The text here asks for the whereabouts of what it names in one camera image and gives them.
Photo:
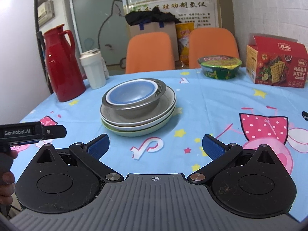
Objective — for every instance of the white ribbed bowl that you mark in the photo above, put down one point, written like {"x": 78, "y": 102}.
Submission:
{"x": 132, "y": 93}

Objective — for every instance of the yellow snack bag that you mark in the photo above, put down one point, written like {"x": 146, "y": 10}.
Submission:
{"x": 183, "y": 30}

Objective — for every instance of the white lidded cup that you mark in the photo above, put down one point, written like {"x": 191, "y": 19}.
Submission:
{"x": 95, "y": 68}

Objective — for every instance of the green plate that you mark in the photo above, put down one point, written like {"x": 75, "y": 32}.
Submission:
{"x": 141, "y": 130}

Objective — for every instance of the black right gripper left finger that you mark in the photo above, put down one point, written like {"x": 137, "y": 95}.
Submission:
{"x": 78, "y": 163}

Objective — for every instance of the black cloth on box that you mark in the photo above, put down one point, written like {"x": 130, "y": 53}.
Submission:
{"x": 151, "y": 16}

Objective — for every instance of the left orange chair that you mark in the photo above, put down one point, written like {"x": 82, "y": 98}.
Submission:
{"x": 149, "y": 52}

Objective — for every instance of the red cracker box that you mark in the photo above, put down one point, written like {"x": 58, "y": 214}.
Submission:
{"x": 277, "y": 61}

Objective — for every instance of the person's left hand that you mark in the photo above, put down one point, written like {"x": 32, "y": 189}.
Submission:
{"x": 7, "y": 189}

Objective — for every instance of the red thermos jug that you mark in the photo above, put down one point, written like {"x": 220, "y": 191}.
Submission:
{"x": 61, "y": 63}

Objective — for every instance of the wall poster with text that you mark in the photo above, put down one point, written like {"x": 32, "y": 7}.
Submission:
{"x": 173, "y": 4}

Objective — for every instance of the brown cardboard box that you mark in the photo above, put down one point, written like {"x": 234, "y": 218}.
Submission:
{"x": 168, "y": 28}

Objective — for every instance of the blue cartoon tablecloth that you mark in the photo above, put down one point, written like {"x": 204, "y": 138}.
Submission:
{"x": 233, "y": 111}

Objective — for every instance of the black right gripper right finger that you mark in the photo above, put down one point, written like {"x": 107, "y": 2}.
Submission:
{"x": 232, "y": 163}

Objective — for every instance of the right orange chair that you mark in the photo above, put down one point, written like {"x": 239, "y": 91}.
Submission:
{"x": 210, "y": 41}

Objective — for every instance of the white board panel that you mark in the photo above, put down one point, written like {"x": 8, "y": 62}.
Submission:
{"x": 23, "y": 76}

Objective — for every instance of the stainless steel bowl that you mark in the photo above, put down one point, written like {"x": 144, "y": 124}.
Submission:
{"x": 134, "y": 96}

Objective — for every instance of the green instant noodle cup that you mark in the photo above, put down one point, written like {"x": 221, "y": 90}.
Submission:
{"x": 220, "y": 67}

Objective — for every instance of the white air conditioner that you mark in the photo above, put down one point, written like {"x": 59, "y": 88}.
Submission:
{"x": 45, "y": 12}

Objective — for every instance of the white gold-rimmed plate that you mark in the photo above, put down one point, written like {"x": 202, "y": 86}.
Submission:
{"x": 145, "y": 119}

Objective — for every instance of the orange chair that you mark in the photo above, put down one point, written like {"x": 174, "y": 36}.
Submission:
{"x": 149, "y": 52}
{"x": 210, "y": 41}

